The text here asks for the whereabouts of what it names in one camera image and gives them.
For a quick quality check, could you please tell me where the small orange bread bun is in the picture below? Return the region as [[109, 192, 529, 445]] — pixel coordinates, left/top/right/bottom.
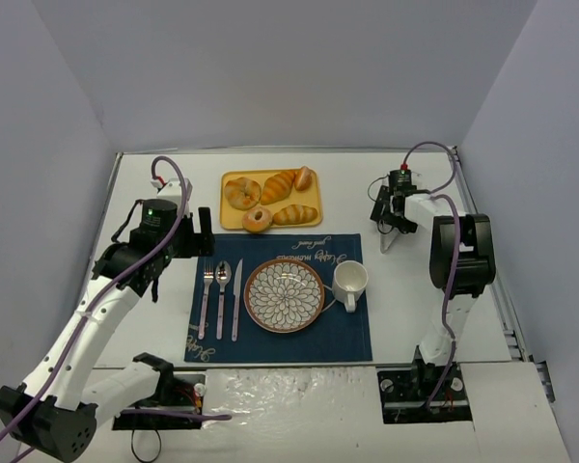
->
[[293, 166, 313, 192]]

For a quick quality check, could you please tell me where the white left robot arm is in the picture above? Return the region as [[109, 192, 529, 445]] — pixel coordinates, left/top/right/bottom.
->
[[0, 177, 214, 462]]

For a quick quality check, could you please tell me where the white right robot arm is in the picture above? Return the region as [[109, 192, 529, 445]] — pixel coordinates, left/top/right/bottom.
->
[[370, 164, 496, 385]]

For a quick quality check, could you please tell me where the round twisted bread roll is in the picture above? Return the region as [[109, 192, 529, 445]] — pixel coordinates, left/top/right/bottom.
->
[[223, 177, 262, 210]]

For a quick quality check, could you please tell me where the white ceramic mug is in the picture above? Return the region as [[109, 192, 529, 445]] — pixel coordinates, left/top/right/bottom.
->
[[332, 260, 369, 313]]

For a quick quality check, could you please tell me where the sugared orange donut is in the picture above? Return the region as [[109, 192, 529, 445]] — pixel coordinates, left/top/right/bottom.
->
[[241, 206, 273, 233]]

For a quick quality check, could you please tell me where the large striped croissant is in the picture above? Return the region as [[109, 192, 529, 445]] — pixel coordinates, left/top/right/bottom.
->
[[261, 170, 295, 205]]

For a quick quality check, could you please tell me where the small striped croissant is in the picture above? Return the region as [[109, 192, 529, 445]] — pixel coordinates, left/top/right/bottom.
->
[[273, 204, 318, 226]]

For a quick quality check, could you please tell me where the dark blue cloth placemat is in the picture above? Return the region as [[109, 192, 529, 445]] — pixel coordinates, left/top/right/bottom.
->
[[184, 233, 372, 364]]

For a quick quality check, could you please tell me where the floral patterned ceramic plate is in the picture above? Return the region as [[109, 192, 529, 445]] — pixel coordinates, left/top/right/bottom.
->
[[243, 259, 325, 334]]

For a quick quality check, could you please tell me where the fork with pink handle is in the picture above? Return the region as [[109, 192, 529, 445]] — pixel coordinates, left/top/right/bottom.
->
[[198, 259, 214, 340]]

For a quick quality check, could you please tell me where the spoon with pink handle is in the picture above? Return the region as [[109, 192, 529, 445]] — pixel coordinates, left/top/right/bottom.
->
[[214, 260, 232, 340]]

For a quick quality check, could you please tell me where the knife with pink handle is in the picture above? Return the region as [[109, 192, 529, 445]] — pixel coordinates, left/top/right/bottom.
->
[[231, 259, 243, 342]]

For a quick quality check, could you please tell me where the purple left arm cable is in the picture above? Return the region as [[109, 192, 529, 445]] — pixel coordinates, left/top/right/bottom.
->
[[0, 154, 233, 463]]

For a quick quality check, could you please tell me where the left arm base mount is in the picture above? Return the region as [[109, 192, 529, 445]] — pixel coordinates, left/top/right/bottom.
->
[[111, 372, 206, 431]]

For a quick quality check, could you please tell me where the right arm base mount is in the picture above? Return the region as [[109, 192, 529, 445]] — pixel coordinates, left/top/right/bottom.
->
[[377, 361, 473, 424]]

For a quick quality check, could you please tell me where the metal table edge rail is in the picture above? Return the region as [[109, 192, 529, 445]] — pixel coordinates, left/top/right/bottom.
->
[[450, 146, 556, 407]]

